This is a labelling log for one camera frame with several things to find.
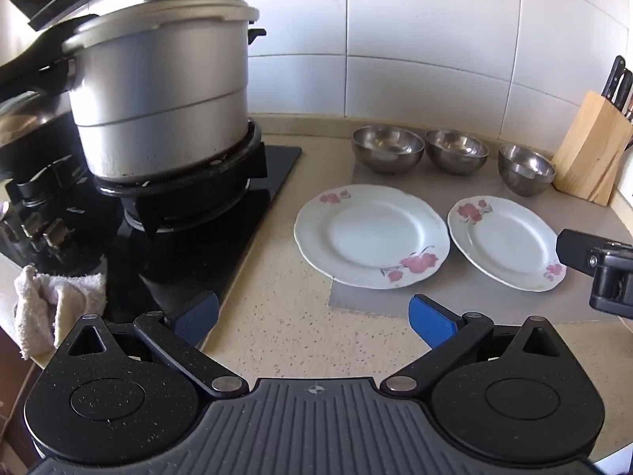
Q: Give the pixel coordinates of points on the large white floral plate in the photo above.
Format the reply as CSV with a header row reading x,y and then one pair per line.
x,y
371,235

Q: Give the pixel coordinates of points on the dark pan with lid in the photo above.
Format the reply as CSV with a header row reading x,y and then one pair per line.
x,y
29,126

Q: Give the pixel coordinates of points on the wooden knife block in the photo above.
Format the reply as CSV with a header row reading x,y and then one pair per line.
x,y
588,151

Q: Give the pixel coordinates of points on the black burner grate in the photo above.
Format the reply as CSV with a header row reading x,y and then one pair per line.
x,y
235,163
42,217

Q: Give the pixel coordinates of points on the white container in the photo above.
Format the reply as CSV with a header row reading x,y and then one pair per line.
x,y
624,178

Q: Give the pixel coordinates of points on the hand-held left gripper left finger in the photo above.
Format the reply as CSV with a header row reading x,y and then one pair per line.
x,y
195,319

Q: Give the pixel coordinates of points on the small white floral plate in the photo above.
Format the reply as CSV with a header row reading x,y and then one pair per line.
x,y
507,245

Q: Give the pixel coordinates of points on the aluminium pressure pot with lid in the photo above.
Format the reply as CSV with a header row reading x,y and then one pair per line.
x,y
158,84

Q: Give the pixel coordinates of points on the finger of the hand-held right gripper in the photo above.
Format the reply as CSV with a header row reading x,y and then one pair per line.
x,y
573,252
613,282

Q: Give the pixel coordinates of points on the grey mat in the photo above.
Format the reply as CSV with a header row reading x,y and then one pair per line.
x,y
445,303

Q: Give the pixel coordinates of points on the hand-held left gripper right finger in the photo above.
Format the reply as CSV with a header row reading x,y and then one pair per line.
x,y
430,321

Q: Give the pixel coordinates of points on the black glass gas stove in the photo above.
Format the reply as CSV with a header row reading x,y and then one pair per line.
x,y
237,203

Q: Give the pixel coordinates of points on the large steel bowl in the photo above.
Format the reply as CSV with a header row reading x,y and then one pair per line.
x,y
388,151

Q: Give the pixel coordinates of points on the white towel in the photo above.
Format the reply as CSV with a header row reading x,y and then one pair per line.
x,y
44,307

